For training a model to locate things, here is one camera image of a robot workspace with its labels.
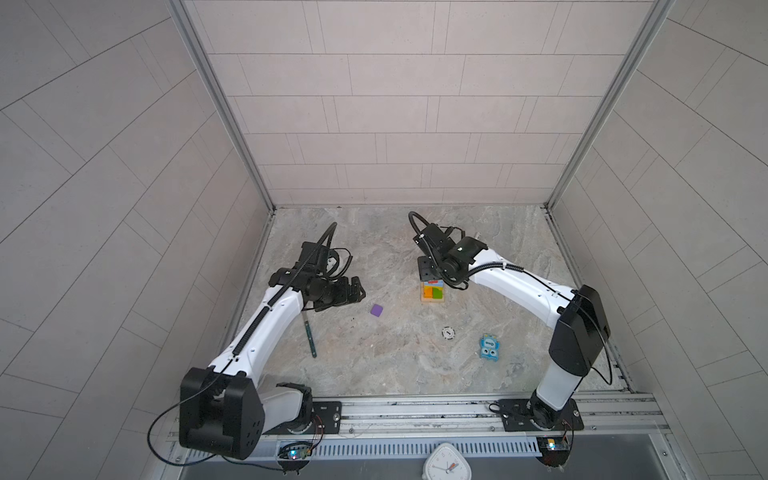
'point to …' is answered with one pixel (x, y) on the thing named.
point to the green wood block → (438, 294)
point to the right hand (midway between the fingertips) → (425, 271)
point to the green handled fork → (311, 339)
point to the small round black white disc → (448, 333)
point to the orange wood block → (428, 292)
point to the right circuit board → (554, 450)
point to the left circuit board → (295, 451)
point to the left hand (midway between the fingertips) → (359, 291)
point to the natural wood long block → (432, 300)
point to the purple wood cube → (376, 310)
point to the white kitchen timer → (446, 463)
